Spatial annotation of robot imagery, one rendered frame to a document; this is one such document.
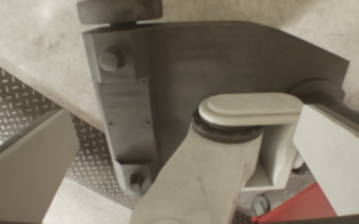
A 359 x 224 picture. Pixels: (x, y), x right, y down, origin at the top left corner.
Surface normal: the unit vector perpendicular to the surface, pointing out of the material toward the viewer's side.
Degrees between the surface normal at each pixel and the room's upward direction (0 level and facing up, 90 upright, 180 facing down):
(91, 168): 0
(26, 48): 0
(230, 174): 90
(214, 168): 90
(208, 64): 0
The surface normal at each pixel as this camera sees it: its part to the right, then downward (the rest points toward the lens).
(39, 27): 0.00, 0.48
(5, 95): 0.25, 0.18
